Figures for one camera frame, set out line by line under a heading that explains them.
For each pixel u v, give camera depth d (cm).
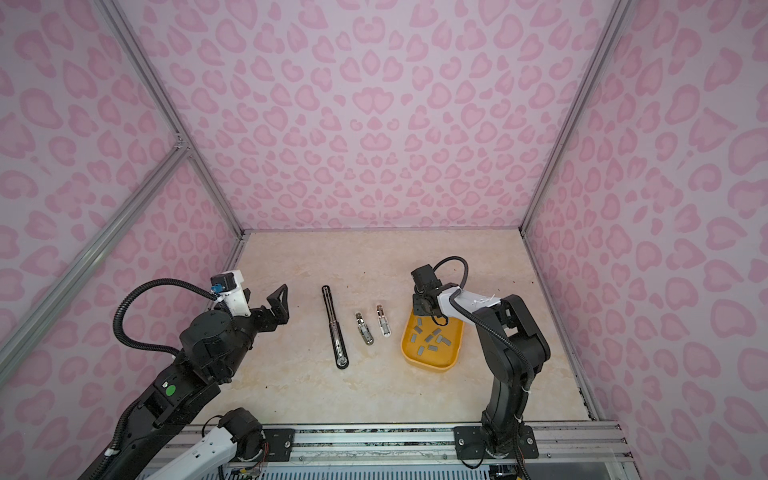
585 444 74
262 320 58
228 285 53
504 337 45
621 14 69
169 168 85
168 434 43
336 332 92
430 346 90
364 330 92
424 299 74
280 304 60
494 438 64
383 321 93
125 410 45
